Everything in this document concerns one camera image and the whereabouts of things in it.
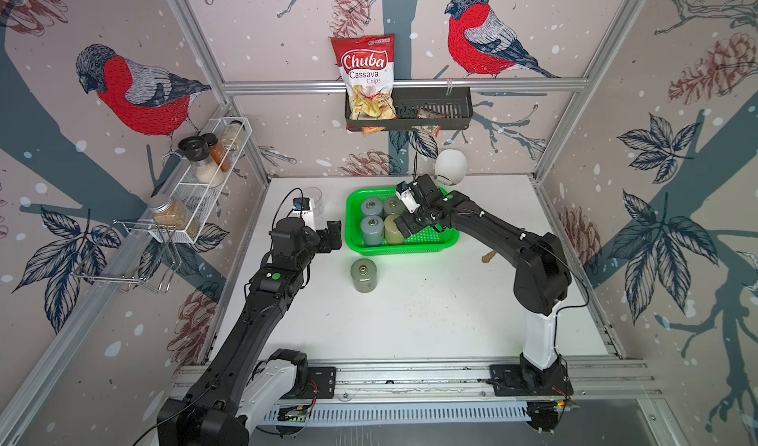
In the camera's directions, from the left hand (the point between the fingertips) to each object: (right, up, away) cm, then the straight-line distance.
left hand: (329, 216), depth 78 cm
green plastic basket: (+30, -10, +23) cm, 39 cm away
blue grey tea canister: (+11, -5, +17) cm, 21 cm away
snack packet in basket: (+28, +32, +14) cm, 45 cm away
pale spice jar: (-30, +24, +8) cm, 39 cm away
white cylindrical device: (+40, +17, +32) cm, 54 cm away
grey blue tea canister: (+10, +2, +23) cm, 25 cm away
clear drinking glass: (-12, +7, +32) cm, 35 cm away
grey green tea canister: (+18, +3, +23) cm, 29 cm away
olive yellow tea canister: (+18, -7, +16) cm, 25 cm away
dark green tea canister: (+9, -18, +6) cm, 21 cm away
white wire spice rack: (-35, +7, -2) cm, 36 cm away
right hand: (+22, -1, +14) cm, 26 cm away
